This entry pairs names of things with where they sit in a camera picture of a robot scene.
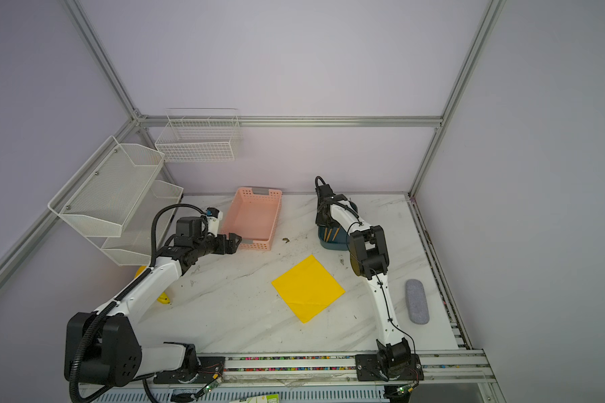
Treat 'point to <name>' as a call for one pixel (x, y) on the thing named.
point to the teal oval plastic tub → (335, 238)
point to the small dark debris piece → (285, 238)
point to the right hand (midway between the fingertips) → (324, 222)
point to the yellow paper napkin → (307, 288)
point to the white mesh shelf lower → (145, 230)
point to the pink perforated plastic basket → (251, 214)
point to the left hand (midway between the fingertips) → (228, 239)
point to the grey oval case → (418, 311)
